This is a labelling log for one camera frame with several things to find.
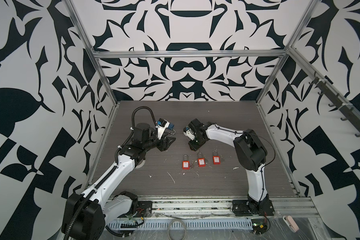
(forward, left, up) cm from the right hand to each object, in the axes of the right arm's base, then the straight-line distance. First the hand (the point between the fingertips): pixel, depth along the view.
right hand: (194, 144), depth 96 cm
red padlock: (-11, -4, 0) cm, 12 cm away
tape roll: (-13, +32, +2) cm, 34 cm away
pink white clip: (-41, -41, +1) cm, 58 cm away
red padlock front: (-12, +6, 0) cm, 13 cm away
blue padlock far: (+14, +15, +1) cm, 21 cm away
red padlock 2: (-10, -12, 0) cm, 16 cm away
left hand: (-4, +13, +20) cm, 25 cm away
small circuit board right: (-42, -28, -2) cm, 51 cm away
